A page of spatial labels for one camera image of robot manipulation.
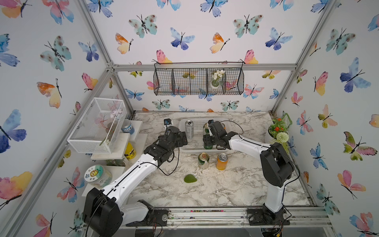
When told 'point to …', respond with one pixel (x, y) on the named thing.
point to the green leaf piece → (189, 178)
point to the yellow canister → (130, 152)
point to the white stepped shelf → (123, 153)
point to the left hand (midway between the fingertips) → (179, 134)
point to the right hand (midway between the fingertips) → (208, 136)
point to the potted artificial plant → (279, 132)
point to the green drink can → (208, 147)
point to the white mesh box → (101, 128)
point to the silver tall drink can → (189, 129)
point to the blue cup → (127, 127)
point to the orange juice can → (221, 161)
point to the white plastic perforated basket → (196, 144)
